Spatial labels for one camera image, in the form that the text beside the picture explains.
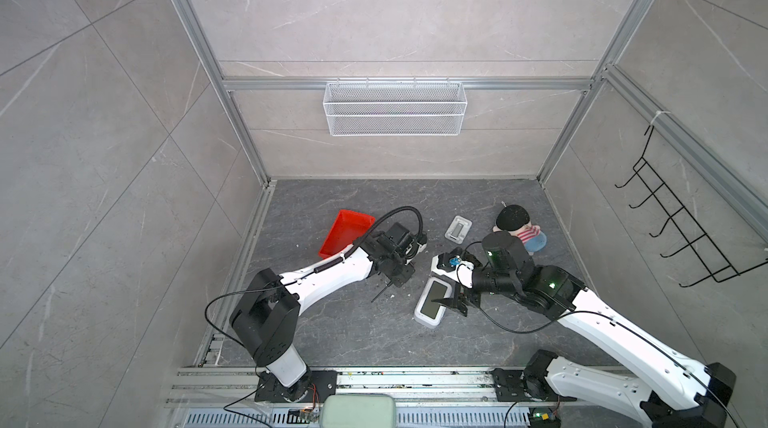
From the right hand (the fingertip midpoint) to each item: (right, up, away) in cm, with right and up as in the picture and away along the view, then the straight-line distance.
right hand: (439, 273), depth 70 cm
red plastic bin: (-27, +8, +35) cm, 45 cm away
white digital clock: (-1, -14, +11) cm, 18 cm away
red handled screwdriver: (-13, -6, +13) cm, 19 cm away
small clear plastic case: (+12, +8, +33) cm, 36 cm away
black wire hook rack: (+55, +5, -10) cm, 56 cm away
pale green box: (-19, -31, -2) cm, 37 cm away
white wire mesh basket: (-12, +49, +30) cm, 59 cm away
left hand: (-8, -1, +15) cm, 17 cm away
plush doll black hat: (+29, +12, +28) cm, 42 cm away
